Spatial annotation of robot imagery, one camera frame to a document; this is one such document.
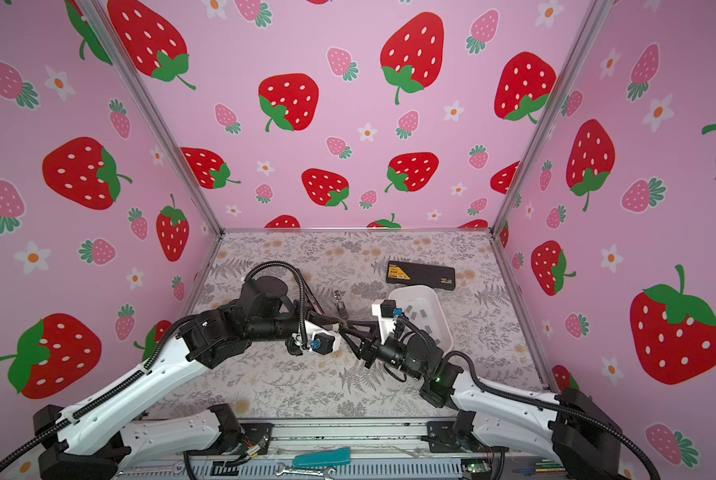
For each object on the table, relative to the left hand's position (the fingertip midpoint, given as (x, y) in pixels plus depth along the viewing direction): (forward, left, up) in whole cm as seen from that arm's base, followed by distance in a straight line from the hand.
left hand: (335, 316), depth 65 cm
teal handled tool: (-24, +3, -27) cm, 36 cm away
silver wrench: (-26, +13, -28) cm, 41 cm away
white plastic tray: (+20, -26, -28) cm, 43 cm away
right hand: (-1, -2, -3) cm, 4 cm away
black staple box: (+33, -26, -28) cm, 51 cm away
